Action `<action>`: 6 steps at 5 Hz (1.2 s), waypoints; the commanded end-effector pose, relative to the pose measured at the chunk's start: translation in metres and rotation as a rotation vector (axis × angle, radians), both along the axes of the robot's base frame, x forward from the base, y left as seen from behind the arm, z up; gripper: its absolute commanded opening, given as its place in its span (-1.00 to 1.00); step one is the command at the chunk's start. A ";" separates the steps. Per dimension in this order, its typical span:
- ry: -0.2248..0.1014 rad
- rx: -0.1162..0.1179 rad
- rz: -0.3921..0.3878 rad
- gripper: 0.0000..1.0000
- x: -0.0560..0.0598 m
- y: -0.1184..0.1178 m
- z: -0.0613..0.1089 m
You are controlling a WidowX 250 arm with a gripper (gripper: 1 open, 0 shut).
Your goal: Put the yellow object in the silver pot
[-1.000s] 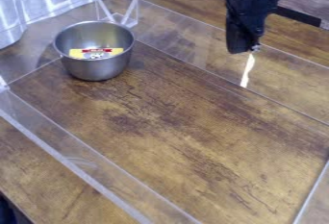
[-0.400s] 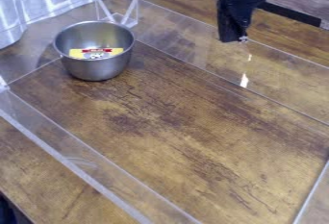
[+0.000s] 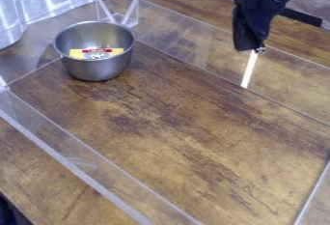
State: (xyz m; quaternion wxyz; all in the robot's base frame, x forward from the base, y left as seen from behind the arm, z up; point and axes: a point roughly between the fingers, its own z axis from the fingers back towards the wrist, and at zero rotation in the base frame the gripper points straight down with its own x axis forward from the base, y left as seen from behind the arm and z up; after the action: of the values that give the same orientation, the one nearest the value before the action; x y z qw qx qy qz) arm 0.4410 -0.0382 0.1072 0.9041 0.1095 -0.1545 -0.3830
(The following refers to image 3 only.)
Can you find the black strip on table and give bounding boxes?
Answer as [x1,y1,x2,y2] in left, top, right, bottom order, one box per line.
[280,9,322,27]

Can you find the silver metal pot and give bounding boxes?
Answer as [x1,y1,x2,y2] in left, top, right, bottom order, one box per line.
[54,21,135,81]

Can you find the clear acrylic barrier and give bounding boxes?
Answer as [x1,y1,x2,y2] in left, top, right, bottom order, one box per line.
[0,0,330,225]

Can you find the yellow object in pot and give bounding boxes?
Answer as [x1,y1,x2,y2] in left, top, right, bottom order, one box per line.
[69,48,125,60]

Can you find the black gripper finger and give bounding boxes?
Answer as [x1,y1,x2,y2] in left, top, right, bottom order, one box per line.
[233,8,266,54]

